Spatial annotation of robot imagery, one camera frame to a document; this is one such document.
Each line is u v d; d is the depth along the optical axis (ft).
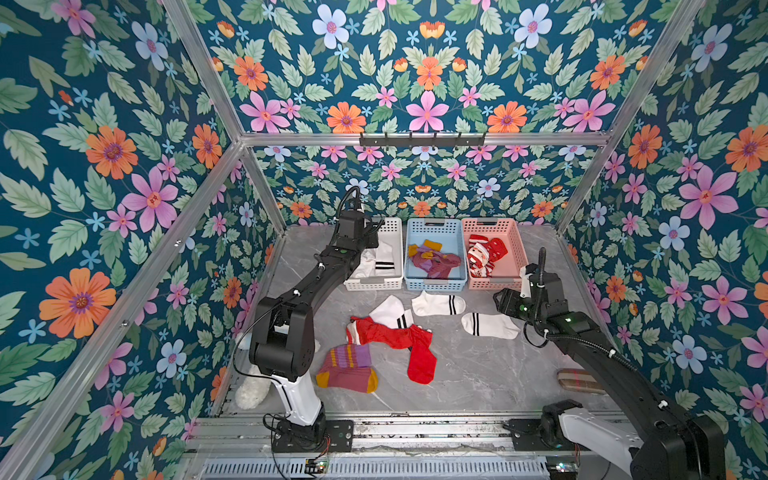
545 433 2.19
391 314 3.13
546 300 2.02
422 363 2.83
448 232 3.77
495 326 3.06
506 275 3.33
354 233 2.30
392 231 3.78
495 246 3.69
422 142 3.06
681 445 1.24
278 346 1.59
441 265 3.35
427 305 3.22
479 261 3.23
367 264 3.43
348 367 2.75
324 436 2.39
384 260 3.50
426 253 3.43
